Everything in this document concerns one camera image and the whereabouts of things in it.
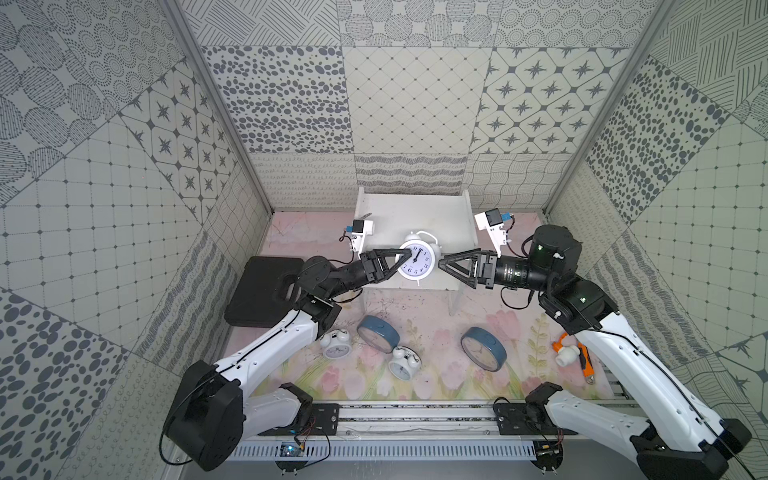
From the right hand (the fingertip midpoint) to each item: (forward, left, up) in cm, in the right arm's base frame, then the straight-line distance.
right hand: (442, 267), depth 59 cm
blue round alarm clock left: (-3, +14, -26) cm, 30 cm away
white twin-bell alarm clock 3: (-9, +7, -29) cm, 32 cm away
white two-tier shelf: (+18, -4, -5) cm, 19 cm away
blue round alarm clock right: (-5, -13, -30) cm, 33 cm away
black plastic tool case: (+13, +52, -32) cm, 62 cm away
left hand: (0, +5, 0) cm, 5 cm away
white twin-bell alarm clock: (+4, +3, -2) cm, 5 cm away
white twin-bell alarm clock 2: (-5, +26, -30) cm, 40 cm away
